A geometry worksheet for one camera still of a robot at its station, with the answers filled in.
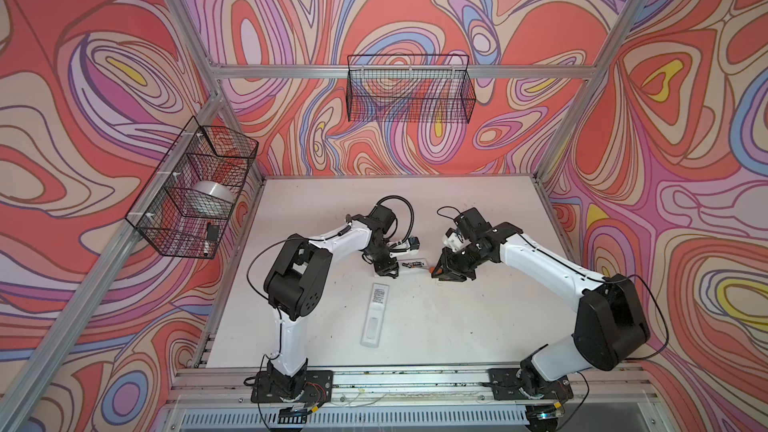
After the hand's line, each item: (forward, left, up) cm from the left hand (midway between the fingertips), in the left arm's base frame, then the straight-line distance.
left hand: (396, 263), depth 94 cm
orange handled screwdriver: (-7, -9, +10) cm, 15 cm away
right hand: (-10, -12, +8) cm, 17 cm away
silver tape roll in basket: (+1, +45, +31) cm, 55 cm away
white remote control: (-16, +6, -1) cm, 17 cm away
